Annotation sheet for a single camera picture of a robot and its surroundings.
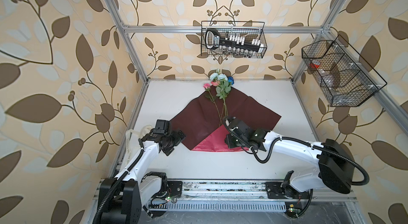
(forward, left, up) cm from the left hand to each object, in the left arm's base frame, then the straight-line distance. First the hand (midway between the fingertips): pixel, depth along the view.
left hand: (182, 139), depth 85 cm
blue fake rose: (+45, -29, -1) cm, 54 cm away
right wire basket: (+19, -78, +30) cm, 85 cm away
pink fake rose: (+45, -18, -3) cm, 48 cm away
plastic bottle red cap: (+36, -72, +25) cm, 84 cm away
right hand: (-2, -23, +2) cm, 24 cm away
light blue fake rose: (+45, -23, +2) cm, 51 cm away
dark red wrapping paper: (+13, -10, -7) cm, 18 cm away
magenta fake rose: (+40, -11, -2) cm, 42 cm away
